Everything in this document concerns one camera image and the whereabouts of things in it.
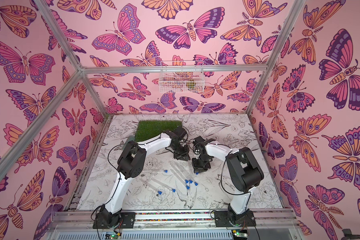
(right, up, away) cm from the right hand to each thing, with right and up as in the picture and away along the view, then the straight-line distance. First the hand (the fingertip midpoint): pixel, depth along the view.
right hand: (196, 170), depth 90 cm
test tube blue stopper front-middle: (-19, -7, -4) cm, 21 cm away
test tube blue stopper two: (-10, -3, 0) cm, 10 cm away
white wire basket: (-9, +58, +6) cm, 59 cm away
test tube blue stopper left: (-19, -1, 0) cm, 19 cm away
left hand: (-2, +6, +3) cm, 7 cm away
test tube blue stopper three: (-6, -2, 0) cm, 6 cm away
